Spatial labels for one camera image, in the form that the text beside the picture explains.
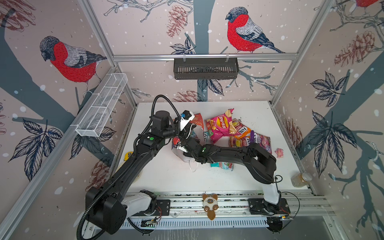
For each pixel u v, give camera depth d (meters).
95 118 0.73
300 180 0.75
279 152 0.90
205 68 1.04
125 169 0.44
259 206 0.73
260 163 0.49
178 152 0.82
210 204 0.73
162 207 0.73
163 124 0.57
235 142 0.95
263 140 0.94
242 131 1.00
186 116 0.60
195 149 0.67
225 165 0.86
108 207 0.37
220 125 0.95
